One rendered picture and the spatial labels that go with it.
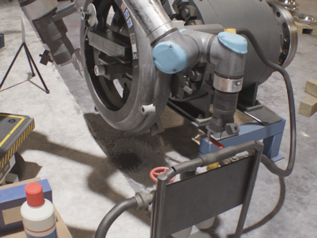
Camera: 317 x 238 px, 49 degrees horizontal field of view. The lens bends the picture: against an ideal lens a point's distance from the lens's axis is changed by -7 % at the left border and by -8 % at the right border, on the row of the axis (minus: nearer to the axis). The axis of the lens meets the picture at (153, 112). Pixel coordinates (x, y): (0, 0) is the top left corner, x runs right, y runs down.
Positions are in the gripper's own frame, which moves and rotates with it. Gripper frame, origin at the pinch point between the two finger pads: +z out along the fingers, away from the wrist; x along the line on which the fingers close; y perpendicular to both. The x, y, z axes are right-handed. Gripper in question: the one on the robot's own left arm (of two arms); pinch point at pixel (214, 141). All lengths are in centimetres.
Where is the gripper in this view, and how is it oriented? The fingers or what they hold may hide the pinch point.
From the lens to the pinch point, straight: 126.6
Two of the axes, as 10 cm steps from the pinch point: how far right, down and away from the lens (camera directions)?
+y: 5.2, 4.0, -7.6
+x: 8.5, -1.8, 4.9
